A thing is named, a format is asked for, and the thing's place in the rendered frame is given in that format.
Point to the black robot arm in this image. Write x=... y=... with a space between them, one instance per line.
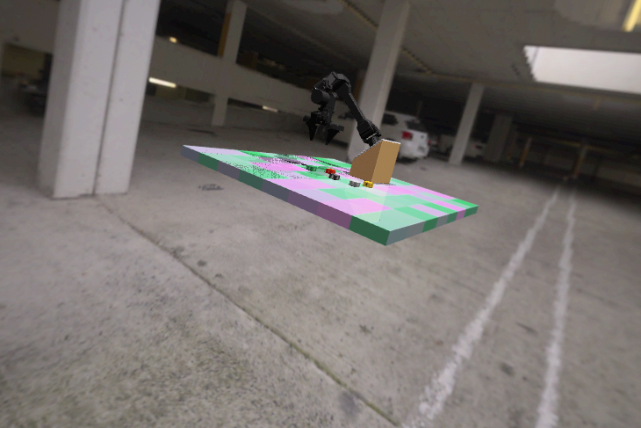
x=320 y=96

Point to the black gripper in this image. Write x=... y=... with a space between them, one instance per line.
x=334 y=127

